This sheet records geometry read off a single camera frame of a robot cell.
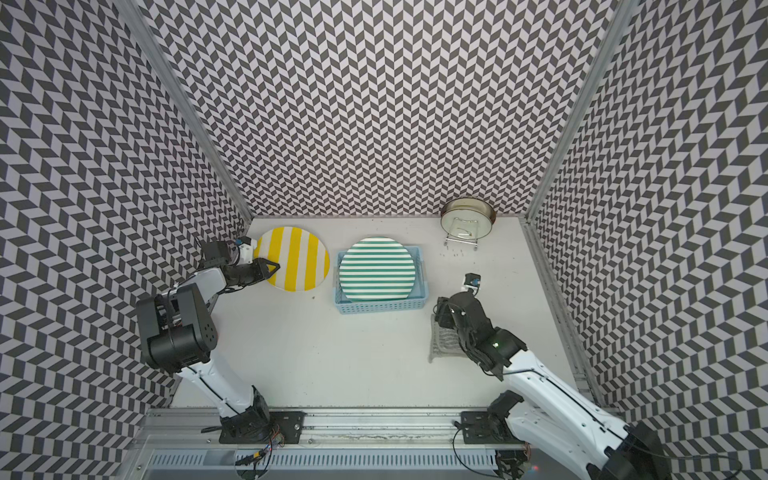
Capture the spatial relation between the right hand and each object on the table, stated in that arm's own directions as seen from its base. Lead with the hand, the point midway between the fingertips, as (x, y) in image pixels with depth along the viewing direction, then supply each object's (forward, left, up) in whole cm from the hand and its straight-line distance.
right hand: (448, 307), depth 81 cm
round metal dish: (+34, -10, 0) cm, 36 cm away
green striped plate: (+17, +21, -6) cm, 28 cm away
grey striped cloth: (-6, +1, -10) cm, 12 cm away
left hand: (+17, +54, -5) cm, 57 cm away
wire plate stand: (+34, -10, -8) cm, 36 cm away
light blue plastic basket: (+6, +9, -7) cm, 13 cm away
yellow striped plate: (+23, +47, -8) cm, 53 cm away
